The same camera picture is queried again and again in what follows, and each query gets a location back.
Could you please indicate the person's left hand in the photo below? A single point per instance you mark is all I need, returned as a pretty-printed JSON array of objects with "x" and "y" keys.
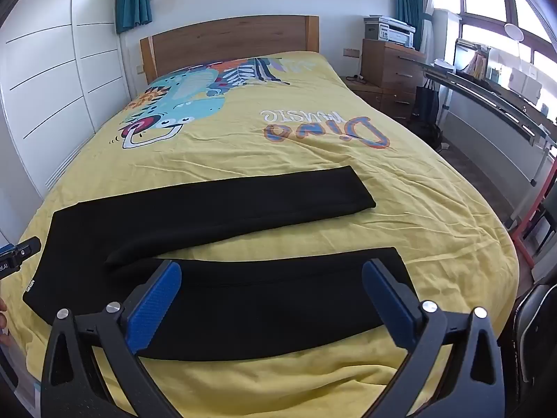
[{"x": 5, "y": 338}]

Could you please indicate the white wardrobe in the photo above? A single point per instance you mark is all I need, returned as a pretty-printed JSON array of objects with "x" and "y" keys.
[{"x": 62, "y": 78}]

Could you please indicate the wooden drawer chest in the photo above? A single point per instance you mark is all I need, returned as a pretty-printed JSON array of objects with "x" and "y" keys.
[{"x": 389, "y": 76}]

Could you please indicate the round white lamp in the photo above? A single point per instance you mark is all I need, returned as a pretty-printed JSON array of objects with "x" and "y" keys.
[{"x": 514, "y": 32}]

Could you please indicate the long desk with rails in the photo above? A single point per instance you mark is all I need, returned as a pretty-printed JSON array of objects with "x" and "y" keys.
[{"x": 499, "y": 138}]

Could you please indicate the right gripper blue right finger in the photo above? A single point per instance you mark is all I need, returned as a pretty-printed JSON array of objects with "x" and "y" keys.
[{"x": 472, "y": 381}]

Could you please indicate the white printer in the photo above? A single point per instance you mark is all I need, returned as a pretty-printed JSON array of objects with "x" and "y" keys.
[{"x": 383, "y": 28}]

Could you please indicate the black chair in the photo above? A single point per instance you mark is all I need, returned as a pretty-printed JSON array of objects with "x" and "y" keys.
[{"x": 528, "y": 352}]

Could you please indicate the yellow dinosaur bed cover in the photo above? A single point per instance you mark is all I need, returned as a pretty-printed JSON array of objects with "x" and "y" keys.
[{"x": 269, "y": 116}]

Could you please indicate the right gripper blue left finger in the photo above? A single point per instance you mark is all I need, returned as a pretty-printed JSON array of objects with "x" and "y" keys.
[{"x": 72, "y": 383}]

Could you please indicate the wooden headboard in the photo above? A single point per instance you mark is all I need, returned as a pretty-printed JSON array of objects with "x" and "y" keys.
[{"x": 228, "y": 39}]

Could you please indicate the black pants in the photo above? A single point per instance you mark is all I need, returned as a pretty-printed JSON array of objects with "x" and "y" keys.
[{"x": 99, "y": 251}]

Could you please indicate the black bag on floor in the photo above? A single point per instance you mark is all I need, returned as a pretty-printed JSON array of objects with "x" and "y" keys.
[{"x": 424, "y": 114}]

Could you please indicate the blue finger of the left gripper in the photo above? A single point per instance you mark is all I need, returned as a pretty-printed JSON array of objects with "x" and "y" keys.
[{"x": 13, "y": 256}]

